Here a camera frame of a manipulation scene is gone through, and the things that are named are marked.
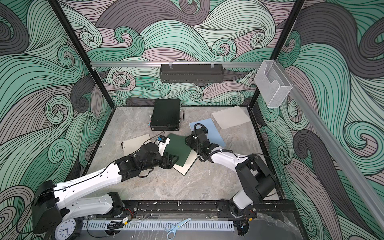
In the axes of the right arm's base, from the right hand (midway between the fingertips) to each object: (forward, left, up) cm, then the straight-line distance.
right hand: (183, 140), depth 88 cm
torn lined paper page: (+28, -36, -12) cm, 47 cm away
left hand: (-13, +4, +7) cm, 15 cm away
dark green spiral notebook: (-5, +3, +3) cm, 7 cm away
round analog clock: (-42, +53, -6) cm, 68 cm away
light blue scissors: (-42, +5, -9) cm, 44 cm away
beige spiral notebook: (+2, +36, -10) cm, 37 cm away
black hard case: (+29, +15, -9) cm, 34 cm away
